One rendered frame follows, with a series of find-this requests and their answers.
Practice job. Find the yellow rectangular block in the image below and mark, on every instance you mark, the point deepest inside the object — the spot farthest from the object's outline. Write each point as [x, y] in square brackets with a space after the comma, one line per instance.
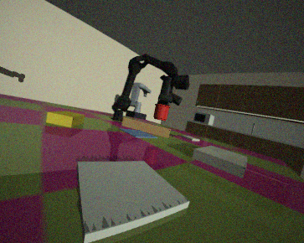
[65, 118]

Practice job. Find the tan flat bar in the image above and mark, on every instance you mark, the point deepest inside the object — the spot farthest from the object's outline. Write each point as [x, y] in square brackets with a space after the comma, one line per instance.
[146, 127]

